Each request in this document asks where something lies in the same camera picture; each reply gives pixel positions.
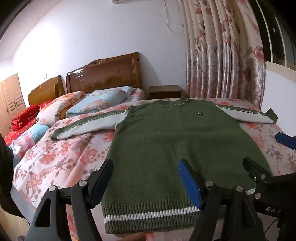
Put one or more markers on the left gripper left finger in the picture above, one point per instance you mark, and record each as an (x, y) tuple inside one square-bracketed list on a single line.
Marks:
[(50, 220)]

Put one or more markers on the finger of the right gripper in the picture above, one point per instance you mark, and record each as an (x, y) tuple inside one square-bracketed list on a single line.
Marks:
[(286, 140), (255, 171)]

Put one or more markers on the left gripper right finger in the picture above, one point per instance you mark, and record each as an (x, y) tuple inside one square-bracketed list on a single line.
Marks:
[(241, 221)]

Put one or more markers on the green knit sweater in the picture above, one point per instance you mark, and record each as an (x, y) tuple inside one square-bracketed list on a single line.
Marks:
[(146, 191)]

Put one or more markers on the person in dark clothes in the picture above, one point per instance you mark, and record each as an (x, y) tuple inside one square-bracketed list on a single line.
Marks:
[(6, 178)]

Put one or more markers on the floral pink bed quilt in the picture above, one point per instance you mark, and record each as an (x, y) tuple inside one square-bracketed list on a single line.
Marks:
[(65, 162)]

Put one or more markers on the light blue folded blanket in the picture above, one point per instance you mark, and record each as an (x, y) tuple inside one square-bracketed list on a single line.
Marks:
[(27, 140)]

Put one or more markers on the red bed sheet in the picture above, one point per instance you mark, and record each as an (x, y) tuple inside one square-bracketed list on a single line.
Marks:
[(12, 135)]

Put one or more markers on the pink floral curtain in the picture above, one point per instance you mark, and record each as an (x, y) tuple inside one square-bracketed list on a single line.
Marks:
[(224, 51)]

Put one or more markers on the orange floral pillow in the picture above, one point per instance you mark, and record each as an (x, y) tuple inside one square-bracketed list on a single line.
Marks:
[(56, 110)]

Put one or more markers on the red pillow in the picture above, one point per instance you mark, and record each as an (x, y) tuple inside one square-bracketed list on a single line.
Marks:
[(24, 117)]

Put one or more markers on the window with bars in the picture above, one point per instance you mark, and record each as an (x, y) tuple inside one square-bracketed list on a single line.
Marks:
[(276, 22)]

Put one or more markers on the wooden nightstand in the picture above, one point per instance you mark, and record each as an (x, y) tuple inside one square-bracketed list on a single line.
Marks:
[(165, 91)]

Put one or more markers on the wooden wardrobe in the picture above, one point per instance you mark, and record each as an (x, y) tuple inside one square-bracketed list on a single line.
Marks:
[(11, 102)]

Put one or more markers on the light blue floral pillow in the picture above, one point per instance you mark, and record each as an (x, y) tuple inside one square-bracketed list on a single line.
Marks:
[(100, 100)]

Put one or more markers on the light wooden headboard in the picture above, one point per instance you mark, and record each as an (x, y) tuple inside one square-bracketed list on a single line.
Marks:
[(49, 90)]

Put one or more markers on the dark wooden headboard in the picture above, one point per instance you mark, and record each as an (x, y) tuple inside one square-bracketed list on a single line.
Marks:
[(123, 70)]

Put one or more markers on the air conditioner unit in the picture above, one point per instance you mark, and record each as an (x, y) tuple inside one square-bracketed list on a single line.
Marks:
[(119, 1)]

